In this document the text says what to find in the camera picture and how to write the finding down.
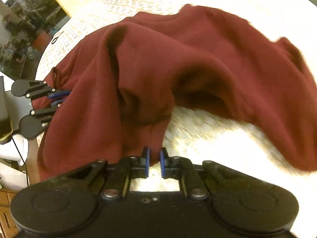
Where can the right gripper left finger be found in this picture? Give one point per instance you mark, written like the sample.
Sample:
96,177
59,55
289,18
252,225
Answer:
73,203

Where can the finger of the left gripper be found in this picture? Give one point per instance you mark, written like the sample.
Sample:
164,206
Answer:
36,90
32,125

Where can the dark red sweater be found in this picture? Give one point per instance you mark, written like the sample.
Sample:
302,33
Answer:
126,78

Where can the gold floral lace tablecloth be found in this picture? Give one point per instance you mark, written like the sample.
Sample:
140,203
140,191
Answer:
199,135

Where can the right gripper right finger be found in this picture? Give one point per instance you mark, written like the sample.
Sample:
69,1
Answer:
238,201

